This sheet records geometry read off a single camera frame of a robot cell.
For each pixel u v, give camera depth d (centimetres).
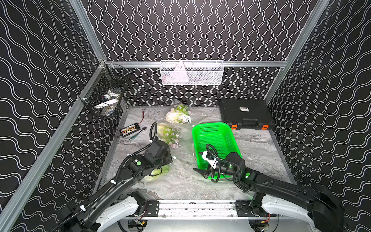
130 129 106
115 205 56
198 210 76
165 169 80
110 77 98
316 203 42
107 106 73
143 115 117
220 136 103
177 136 93
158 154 57
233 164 53
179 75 89
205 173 64
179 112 106
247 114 107
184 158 92
